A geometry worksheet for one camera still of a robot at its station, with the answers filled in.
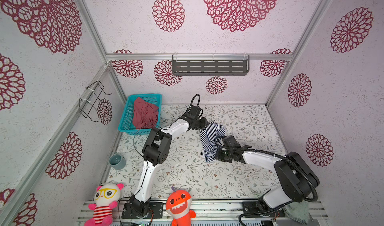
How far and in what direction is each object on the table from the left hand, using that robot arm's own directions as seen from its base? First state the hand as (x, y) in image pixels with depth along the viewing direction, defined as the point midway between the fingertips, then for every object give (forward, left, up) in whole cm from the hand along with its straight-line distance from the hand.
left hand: (206, 125), depth 101 cm
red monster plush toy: (-48, +17, +3) cm, 51 cm away
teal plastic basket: (+14, +45, -5) cm, 47 cm away
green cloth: (-50, -41, -4) cm, 65 cm away
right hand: (-20, -3, -3) cm, 20 cm away
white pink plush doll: (-44, +52, +2) cm, 68 cm away
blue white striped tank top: (-7, -1, -1) cm, 7 cm away
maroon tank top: (+15, +45, -4) cm, 48 cm away
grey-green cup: (-23, +55, -3) cm, 59 cm away
